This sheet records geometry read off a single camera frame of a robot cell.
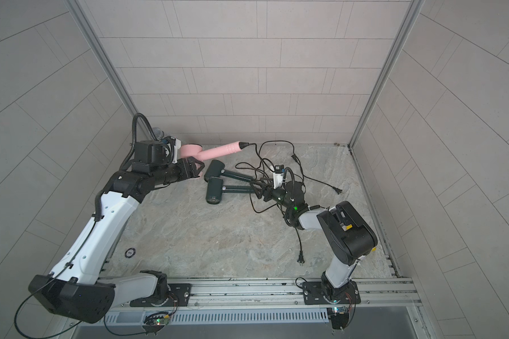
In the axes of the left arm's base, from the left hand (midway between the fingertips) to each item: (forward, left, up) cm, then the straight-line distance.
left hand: (202, 164), depth 73 cm
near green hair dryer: (+5, 0, -24) cm, 25 cm away
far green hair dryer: (+16, +1, -22) cm, 28 cm away
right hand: (+2, -19, -14) cm, 23 cm away
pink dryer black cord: (-22, -37, -28) cm, 51 cm away
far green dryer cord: (+7, -56, -27) cm, 63 cm away
